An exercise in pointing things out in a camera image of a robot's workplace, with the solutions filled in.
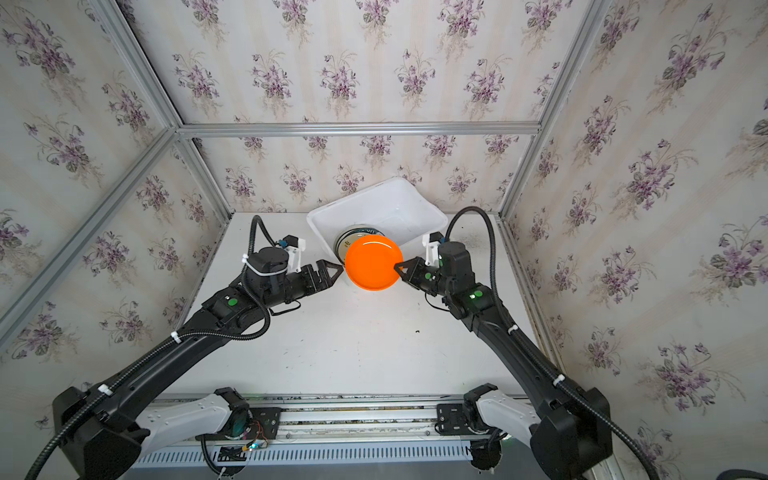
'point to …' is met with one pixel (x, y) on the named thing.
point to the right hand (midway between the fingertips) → (391, 268)
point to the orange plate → (371, 260)
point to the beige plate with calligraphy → (347, 236)
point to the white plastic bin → (396, 207)
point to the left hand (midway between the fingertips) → (333, 268)
